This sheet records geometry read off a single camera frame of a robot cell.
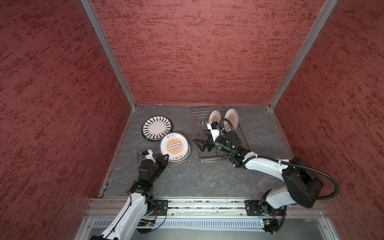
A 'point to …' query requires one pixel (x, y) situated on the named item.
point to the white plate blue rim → (232, 115)
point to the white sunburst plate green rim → (214, 115)
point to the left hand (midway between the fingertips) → (170, 157)
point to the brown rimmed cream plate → (154, 130)
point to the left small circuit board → (146, 222)
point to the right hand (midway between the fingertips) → (197, 138)
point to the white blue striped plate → (156, 118)
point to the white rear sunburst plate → (176, 145)
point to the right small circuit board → (270, 225)
